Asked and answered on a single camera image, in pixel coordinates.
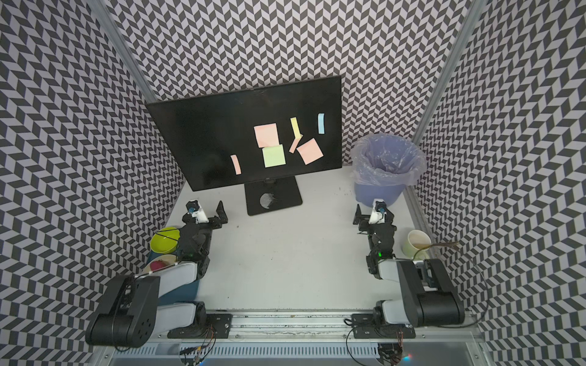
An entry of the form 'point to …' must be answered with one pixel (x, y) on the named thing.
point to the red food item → (156, 264)
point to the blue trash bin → (366, 193)
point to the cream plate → (171, 259)
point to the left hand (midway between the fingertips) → (210, 204)
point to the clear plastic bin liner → (388, 159)
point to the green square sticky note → (274, 155)
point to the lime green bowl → (165, 240)
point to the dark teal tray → (187, 293)
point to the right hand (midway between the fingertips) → (369, 208)
